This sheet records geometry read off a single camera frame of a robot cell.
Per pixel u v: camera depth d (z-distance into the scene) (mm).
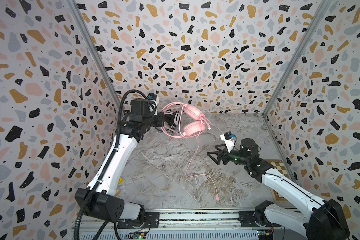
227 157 686
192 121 670
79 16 719
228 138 676
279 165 919
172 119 1092
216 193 818
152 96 634
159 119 650
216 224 732
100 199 379
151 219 746
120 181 856
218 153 664
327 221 393
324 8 713
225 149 691
